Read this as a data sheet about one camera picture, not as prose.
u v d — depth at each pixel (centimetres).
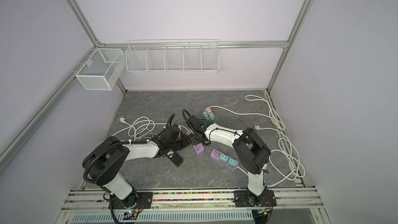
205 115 102
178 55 96
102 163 46
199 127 70
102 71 103
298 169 85
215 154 86
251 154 48
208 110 99
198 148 89
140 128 100
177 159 85
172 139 74
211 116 97
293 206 73
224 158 80
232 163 79
